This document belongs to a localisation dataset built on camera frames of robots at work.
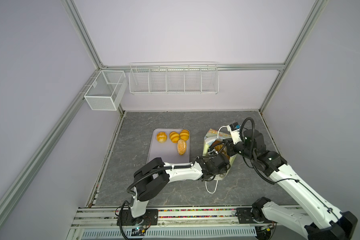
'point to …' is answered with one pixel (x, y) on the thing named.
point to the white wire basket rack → (174, 78)
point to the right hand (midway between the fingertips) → (224, 140)
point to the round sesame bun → (161, 137)
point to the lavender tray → (167, 151)
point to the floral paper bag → (212, 140)
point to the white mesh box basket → (106, 90)
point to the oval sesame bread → (182, 146)
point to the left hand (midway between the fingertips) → (224, 169)
